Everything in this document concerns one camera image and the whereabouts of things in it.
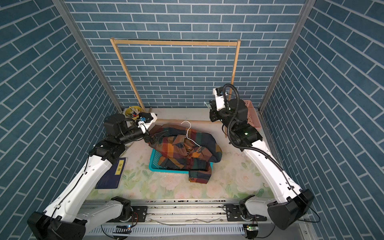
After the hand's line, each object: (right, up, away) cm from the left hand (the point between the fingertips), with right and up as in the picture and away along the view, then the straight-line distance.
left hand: (163, 122), depth 69 cm
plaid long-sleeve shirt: (+7, -14, +13) cm, 20 cm away
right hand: (+23, +10, -1) cm, 25 cm away
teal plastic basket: (-9, -24, +15) cm, 30 cm away
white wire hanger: (+10, -8, +12) cm, 17 cm away
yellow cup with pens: (-30, +7, +35) cm, 46 cm away
